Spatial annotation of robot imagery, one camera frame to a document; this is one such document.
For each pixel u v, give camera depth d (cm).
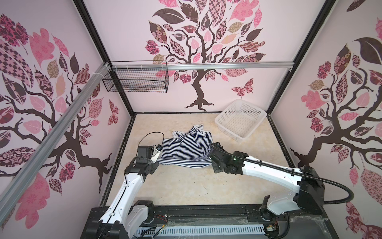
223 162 59
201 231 70
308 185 41
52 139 53
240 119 115
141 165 57
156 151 74
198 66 94
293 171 44
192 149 98
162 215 73
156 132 68
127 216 42
